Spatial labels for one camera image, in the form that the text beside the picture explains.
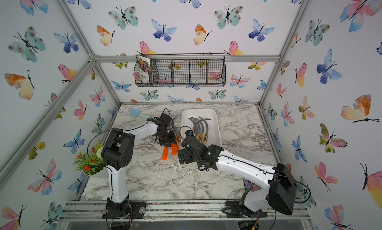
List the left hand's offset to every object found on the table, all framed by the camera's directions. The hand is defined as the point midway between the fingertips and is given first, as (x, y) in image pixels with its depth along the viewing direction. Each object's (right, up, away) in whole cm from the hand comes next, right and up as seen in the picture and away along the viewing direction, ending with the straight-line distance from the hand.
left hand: (178, 142), depth 97 cm
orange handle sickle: (-8, -7, -4) cm, 11 cm away
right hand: (+7, -2, -20) cm, 21 cm away
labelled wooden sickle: (+18, +3, +2) cm, 19 cm away
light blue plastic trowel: (-35, +19, +18) cm, 44 cm away
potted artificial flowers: (-39, -8, -23) cm, 46 cm away
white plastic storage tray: (+24, +3, +4) cm, 24 cm away
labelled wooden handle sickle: (0, +3, +2) cm, 3 cm away
